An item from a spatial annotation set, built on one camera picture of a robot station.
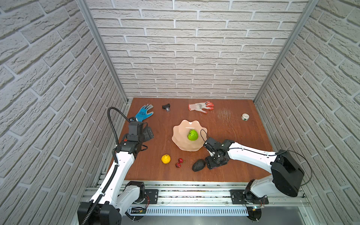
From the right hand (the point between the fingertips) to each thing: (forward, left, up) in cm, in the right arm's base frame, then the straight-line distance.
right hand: (214, 164), depth 83 cm
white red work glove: (+49, +2, 0) cm, 49 cm away
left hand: (+18, +40, +16) cm, 47 cm away
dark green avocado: (-1, +10, +3) cm, 10 cm away
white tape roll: (+35, -31, 0) cm, 47 cm away
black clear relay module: (+49, +30, +1) cm, 58 cm away
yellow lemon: (+5, +29, +3) cm, 30 cm away
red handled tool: (+2, +44, +32) cm, 54 cm away
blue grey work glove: (+44, +49, 0) cm, 66 cm away
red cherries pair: (+1, +22, 0) cm, 22 cm away
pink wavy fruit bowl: (+23, +20, +2) cm, 31 cm away
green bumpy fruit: (+19, +12, +5) cm, 23 cm away
